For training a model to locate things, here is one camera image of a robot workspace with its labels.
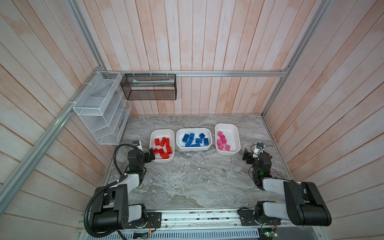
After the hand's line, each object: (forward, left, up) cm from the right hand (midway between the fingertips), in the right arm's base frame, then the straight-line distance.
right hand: (254, 148), depth 91 cm
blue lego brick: (+13, +39, -6) cm, 41 cm away
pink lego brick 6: (+5, +14, -7) cm, 17 cm away
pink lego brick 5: (+4, +19, -6) cm, 20 cm away
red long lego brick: (0, +63, -6) cm, 63 cm away
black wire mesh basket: (+40, +70, +17) cm, 82 cm away
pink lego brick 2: (+13, +17, -6) cm, 22 cm away
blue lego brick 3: (+9, +29, -7) cm, 31 cm away
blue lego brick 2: (+9, +34, -5) cm, 35 cm away
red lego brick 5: (-3, +56, -6) cm, 56 cm away
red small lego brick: (0, +59, -6) cm, 59 cm away
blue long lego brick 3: (+6, +36, -7) cm, 37 cm away
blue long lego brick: (+11, +43, -6) cm, 45 cm away
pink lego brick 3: (+9, +16, -7) cm, 20 cm away
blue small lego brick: (+13, +32, -6) cm, 35 cm away
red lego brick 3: (+8, +56, -7) cm, 57 cm away
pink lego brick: (+16, +19, -7) cm, 26 cm away
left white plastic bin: (+15, +63, -6) cm, 65 cm away
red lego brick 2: (+10, +59, -6) cm, 60 cm away
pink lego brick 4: (+10, +19, -8) cm, 23 cm away
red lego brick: (+7, +63, -5) cm, 63 cm away
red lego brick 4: (0, +54, -4) cm, 54 cm away
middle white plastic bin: (+6, +46, -7) cm, 47 cm away
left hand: (-3, +67, -1) cm, 67 cm away
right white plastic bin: (+18, +9, -8) cm, 22 cm away
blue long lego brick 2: (+7, +41, -6) cm, 42 cm away
